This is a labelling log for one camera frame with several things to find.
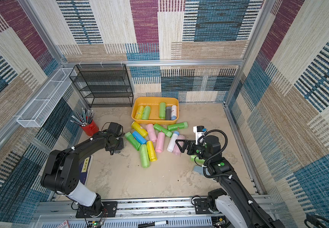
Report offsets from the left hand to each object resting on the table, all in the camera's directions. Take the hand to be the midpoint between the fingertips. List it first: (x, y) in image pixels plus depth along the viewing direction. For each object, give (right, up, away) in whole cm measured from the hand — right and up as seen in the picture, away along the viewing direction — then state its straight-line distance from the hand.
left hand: (119, 145), depth 93 cm
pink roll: (+20, +8, +6) cm, 22 cm away
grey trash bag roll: (+32, +21, +15) cm, 41 cm away
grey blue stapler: (+50, -13, -8) cm, 52 cm away
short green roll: (+27, +10, +9) cm, 30 cm away
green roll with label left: (+8, +3, +3) cm, 9 cm away
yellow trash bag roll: (+10, +24, +20) cm, 33 cm away
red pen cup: (-21, +11, +3) cm, 24 cm away
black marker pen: (+24, -32, -24) cm, 47 cm away
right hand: (+39, +4, -16) cm, 42 cm away
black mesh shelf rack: (-17, +43, +15) cm, 48 cm away
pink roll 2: (+26, +2, +1) cm, 26 cm away
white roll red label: (+36, +22, +18) cm, 46 cm away
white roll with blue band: (+33, -1, -2) cm, 33 cm away
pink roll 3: (+37, -2, -2) cm, 37 cm away
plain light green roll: (+27, +24, +18) cm, 40 cm away
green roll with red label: (+38, +12, +9) cm, 41 cm away
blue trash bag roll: (+12, +4, +5) cm, 14 cm away
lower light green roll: (+17, -7, -6) cm, 19 cm away
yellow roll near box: (+9, +12, +10) cm, 18 cm away
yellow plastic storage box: (+21, +24, +23) cm, 40 cm away
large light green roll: (+15, +22, +17) cm, 31 cm away
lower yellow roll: (+21, -4, -2) cm, 21 cm away
